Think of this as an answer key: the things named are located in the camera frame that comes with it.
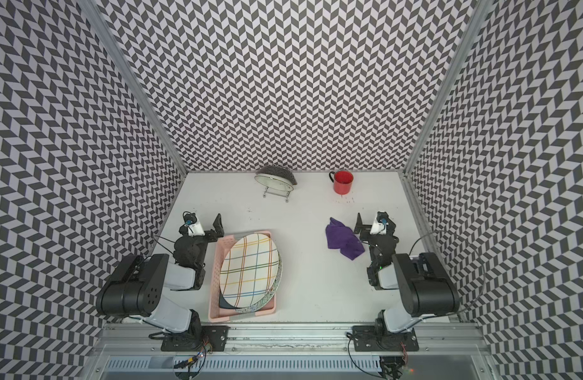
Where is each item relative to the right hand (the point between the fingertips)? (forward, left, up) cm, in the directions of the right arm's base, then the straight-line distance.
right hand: (370, 217), depth 89 cm
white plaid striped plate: (-20, +44, -2) cm, 48 cm away
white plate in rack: (+22, +40, -3) cm, 46 cm away
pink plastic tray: (-31, +55, -9) cm, 64 cm away
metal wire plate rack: (+22, +41, -10) cm, 48 cm away
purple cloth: (-2, +11, -10) cm, 15 cm away
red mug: (+23, +8, -5) cm, 24 cm away
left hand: (0, +62, 0) cm, 62 cm away
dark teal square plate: (-28, +53, -9) cm, 61 cm away
